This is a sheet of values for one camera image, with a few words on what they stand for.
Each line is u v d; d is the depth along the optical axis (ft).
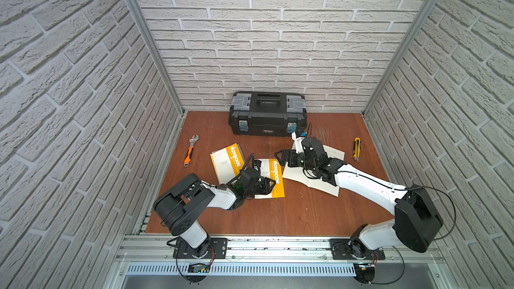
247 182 2.32
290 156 2.38
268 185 2.61
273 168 3.11
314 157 2.09
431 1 2.45
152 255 2.41
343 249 2.38
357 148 3.37
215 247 2.43
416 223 1.38
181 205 1.48
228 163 3.10
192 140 3.48
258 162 2.70
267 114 3.13
